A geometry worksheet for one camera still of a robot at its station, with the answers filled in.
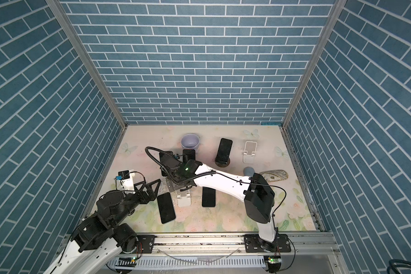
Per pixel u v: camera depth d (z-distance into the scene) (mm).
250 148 989
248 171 950
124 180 600
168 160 602
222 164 954
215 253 720
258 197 451
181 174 586
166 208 842
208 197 867
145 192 619
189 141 1081
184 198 855
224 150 960
